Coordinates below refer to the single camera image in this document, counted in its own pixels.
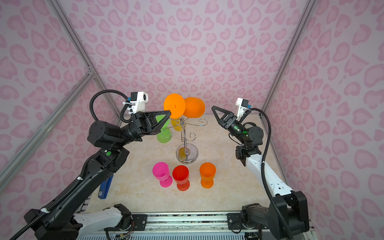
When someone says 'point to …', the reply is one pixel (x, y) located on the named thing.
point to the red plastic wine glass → (180, 174)
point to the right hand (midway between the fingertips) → (212, 110)
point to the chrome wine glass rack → (185, 153)
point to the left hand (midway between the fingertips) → (167, 115)
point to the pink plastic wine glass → (161, 171)
